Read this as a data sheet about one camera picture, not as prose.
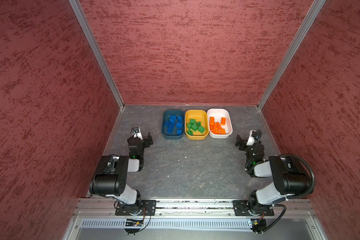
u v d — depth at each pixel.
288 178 0.45
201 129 1.03
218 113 1.10
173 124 1.07
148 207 0.74
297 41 0.83
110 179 0.44
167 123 1.07
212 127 1.04
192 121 1.10
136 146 0.70
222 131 1.03
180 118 1.08
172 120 1.07
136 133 0.78
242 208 0.74
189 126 1.04
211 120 1.07
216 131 1.03
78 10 0.72
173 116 1.10
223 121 1.10
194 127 1.03
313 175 0.43
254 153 0.70
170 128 1.03
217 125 1.05
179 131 1.00
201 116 1.12
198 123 1.07
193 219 0.71
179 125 1.05
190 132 1.01
